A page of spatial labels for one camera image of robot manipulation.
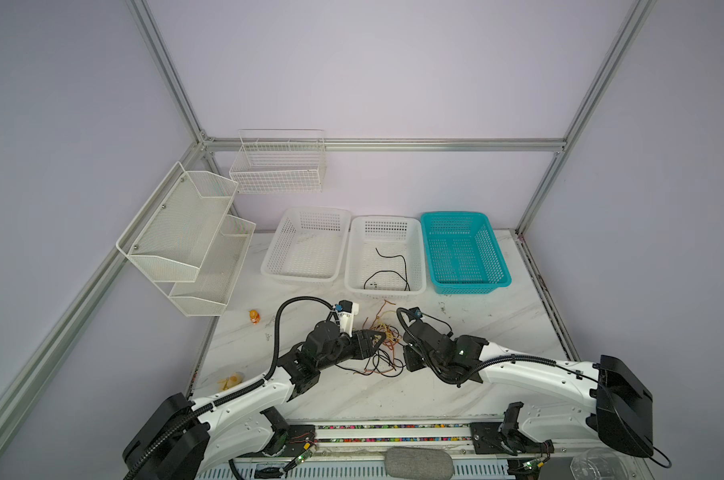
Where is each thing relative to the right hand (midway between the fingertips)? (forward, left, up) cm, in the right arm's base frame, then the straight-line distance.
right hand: (403, 350), depth 81 cm
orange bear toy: (+12, +46, -4) cm, 48 cm away
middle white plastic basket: (+39, +4, -7) cm, 40 cm away
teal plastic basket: (+43, -26, -9) cm, 51 cm away
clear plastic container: (-24, -45, -7) cm, 52 cm away
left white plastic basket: (+44, +34, -6) cm, 56 cm away
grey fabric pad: (-25, -2, -5) cm, 26 cm away
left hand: (+1, +6, +5) cm, 8 cm away
